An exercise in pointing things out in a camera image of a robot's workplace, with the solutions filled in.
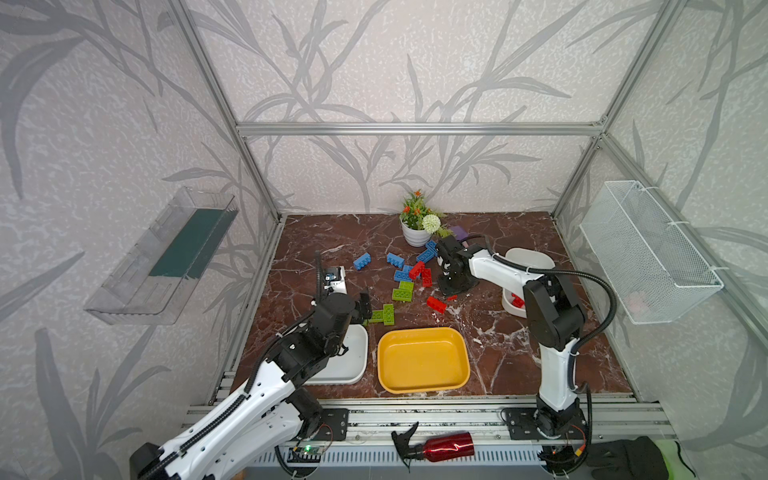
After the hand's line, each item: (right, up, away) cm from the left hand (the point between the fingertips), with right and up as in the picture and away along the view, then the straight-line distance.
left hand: (358, 282), depth 75 cm
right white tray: (+55, +5, +26) cm, 61 cm away
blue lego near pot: (+20, +5, +30) cm, 36 cm away
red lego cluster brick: (+28, -8, +21) cm, 36 cm away
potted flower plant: (+17, +17, +25) cm, 35 cm away
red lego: (+16, +1, +24) cm, 29 cm away
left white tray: (-4, -26, +9) cm, 27 cm away
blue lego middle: (+8, +4, +29) cm, 31 cm away
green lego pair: (+12, -6, +21) cm, 25 cm away
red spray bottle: (+21, -36, -8) cm, 43 cm away
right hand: (+26, -3, +22) cm, 35 cm away
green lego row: (+6, -12, +15) cm, 20 cm away
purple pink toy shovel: (+33, +14, +40) cm, 54 cm away
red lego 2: (+19, -2, +26) cm, 32 cm away
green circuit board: (-12, -41, -4) cm, 43 cm away
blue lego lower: (+11, -1, +25) cm, 27 cm away
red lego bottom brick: (+22, -10, +20) cm, 31 cm away
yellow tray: (+17, -23, +8) cm, 30 cm away
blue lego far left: (-3, +3, +29) cm, 29 cm away
